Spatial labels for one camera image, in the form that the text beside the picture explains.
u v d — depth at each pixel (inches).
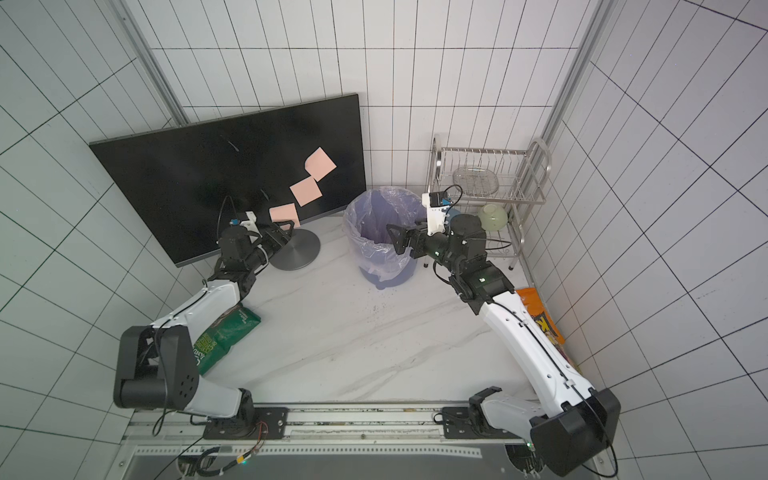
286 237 30.6
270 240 30.0
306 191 33.6
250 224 30.5
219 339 31.1
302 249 42.1
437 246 23.9
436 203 22.8
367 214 36.0
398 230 24.0
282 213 34.4
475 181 36.4
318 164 32.9
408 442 28.0
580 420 14.3
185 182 35.4
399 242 24.0
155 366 18.5
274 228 30.7
